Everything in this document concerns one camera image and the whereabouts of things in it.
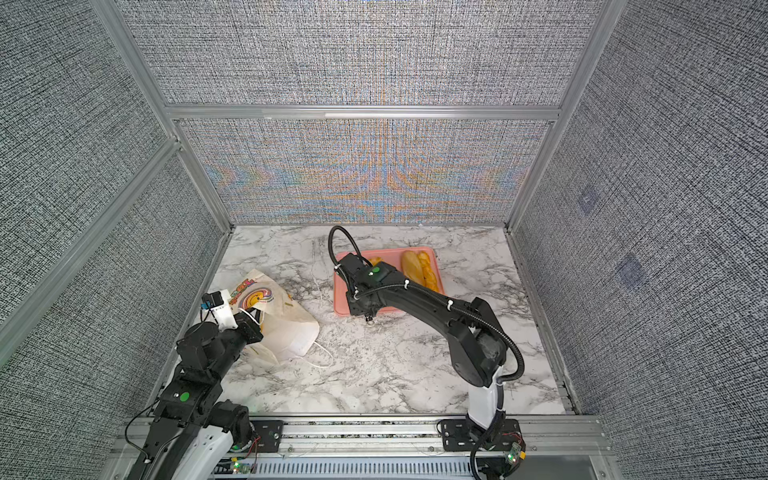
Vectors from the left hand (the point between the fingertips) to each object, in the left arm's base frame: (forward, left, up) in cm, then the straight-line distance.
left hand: (261, 306), depth 75 cm
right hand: (+5, -24, -10) cm, 27 cm away
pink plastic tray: (+28, -36, -17) cm, 48 cm away
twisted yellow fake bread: (+21, -47, -17) cm, 54 cm away
